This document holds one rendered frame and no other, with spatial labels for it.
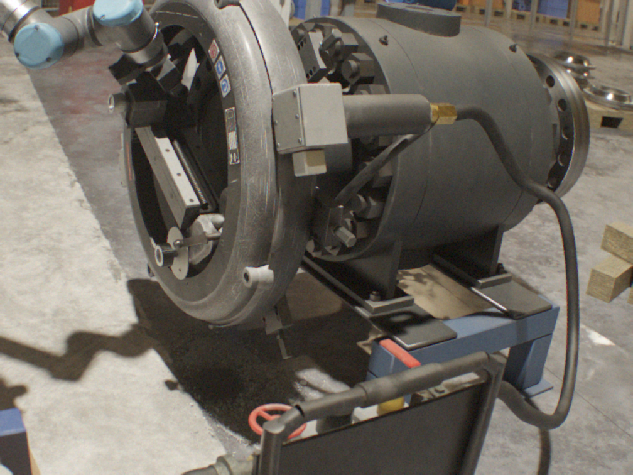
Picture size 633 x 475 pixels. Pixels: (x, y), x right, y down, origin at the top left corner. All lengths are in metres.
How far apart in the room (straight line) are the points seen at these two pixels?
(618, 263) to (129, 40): 1.94
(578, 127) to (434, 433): 1.22
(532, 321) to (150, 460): 0.98
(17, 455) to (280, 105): 0.75
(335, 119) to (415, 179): 0.41
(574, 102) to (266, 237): 1.06
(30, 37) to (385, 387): 0.89
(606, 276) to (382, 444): 1.79
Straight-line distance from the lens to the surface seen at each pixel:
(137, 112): 1.69
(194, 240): 1.56
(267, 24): 1.43
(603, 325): 2.59
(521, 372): 2.08
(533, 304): 1.99
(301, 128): 1.26
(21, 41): 1.46
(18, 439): 0.83
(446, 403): 1.10
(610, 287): 2.75
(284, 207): 1.37
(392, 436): 1.06
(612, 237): 2.93
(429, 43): 1.80
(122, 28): 1.53
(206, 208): 1.62
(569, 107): 2.14
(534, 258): 2.99
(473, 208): 1.83
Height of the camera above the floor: 1.08
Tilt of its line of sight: 23 degrees down
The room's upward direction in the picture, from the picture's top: 6 degrees clockwise
